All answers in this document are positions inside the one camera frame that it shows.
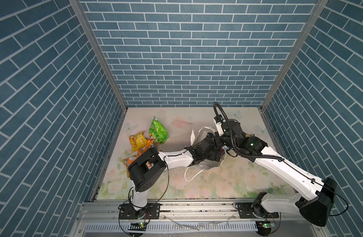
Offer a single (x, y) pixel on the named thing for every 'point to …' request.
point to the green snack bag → (159, 133)
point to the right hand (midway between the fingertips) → (216, 133)
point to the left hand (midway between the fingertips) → (219, 153)
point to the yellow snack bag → (137, 141)
